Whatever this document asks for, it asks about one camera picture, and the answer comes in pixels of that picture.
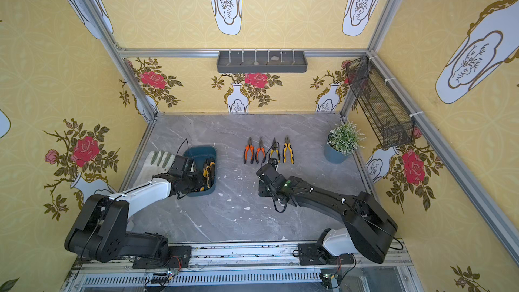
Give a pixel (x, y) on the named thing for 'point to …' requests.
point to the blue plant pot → (332, 155)
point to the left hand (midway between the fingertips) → (207, 180)
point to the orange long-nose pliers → (261, 148)
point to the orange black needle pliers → (247, 147)
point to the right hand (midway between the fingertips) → (262, 189)
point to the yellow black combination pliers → (288, 144)
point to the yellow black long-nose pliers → (274, 148)
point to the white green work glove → (157, 163)
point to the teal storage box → (204, 159)
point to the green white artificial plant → (344, 138)
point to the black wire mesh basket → (392, 124)
